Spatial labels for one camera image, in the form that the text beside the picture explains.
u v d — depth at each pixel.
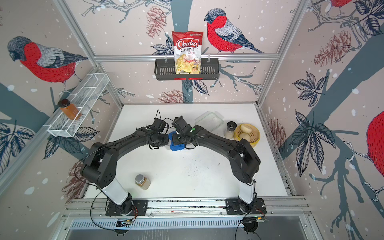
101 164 0.47
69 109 0.66
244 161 0.47
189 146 0.75
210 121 1.10
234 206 0.73
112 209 0.71
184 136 0.64
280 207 0.75
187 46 0.85
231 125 0.92
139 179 0.73
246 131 0.96
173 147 0.80
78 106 0.71
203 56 0.90
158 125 0.75
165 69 0.95
